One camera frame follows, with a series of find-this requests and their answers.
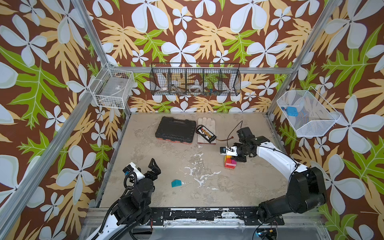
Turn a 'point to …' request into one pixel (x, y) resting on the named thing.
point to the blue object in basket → (292, 111)
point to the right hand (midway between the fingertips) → (232, 152)
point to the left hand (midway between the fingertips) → (148, 163)
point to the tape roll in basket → (195, 88)
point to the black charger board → (207, 134)
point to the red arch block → (230, 166)
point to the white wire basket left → (112, 88)
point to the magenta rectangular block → (233, 163)
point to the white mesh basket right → (315, 116)
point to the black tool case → (176, 130)
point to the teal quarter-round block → (176, 183)
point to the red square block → (228, 160)
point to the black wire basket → (195, 79)
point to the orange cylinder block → (228, 156)
